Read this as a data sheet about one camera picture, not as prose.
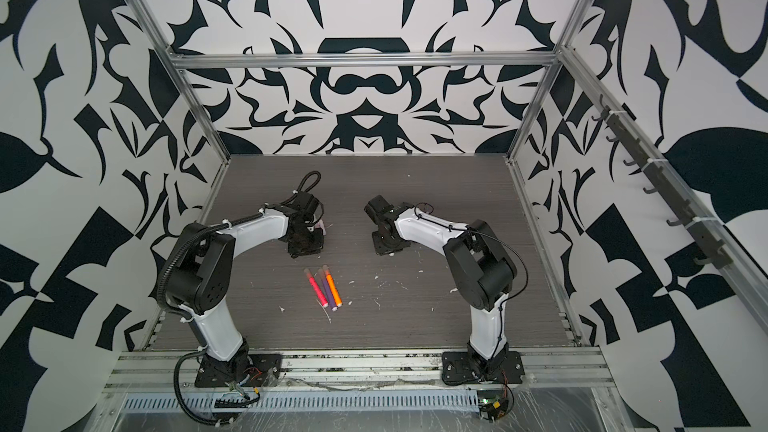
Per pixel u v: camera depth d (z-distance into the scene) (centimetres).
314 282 88
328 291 87
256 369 73
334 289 87
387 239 79
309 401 71
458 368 74
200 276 49
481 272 49
